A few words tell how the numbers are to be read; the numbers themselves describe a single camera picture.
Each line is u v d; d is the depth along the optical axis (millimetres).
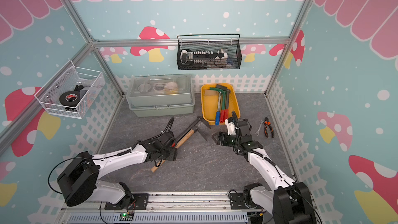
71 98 711
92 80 742
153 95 940
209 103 1144
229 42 896
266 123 1024
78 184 424
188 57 892
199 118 1024
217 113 991
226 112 995
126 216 729
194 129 969
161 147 670
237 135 648
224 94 1163
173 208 739
